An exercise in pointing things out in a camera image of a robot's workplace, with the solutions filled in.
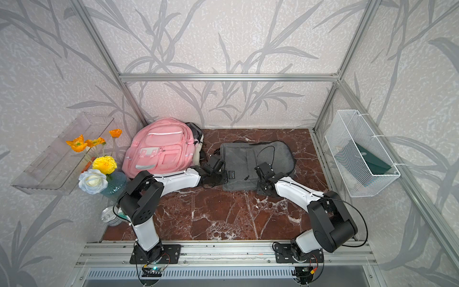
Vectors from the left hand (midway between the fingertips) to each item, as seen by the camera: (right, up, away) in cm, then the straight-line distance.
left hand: (228, 178), depth 94 cm
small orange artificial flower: (-46, +23, -20) cm, 55 cm away
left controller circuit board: (-28, -34, -22) cm, 49 cm away
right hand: (+18, -4, -3) cm, 19 cm away
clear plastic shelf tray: (-60, +9, -29) cm, 68 cm away
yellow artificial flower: (-44, +11, -27) cm, 53 cm away
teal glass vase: (-51, +1, -11) cm, 52 cm away
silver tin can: (-52, -14, -15) cm, 56 cm away
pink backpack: (-42, +17, +10) cm, 46 cm away
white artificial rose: (-43, +6, -34) cm, 55 cm away
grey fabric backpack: (+7, +10, +7) cm, 14 cm away
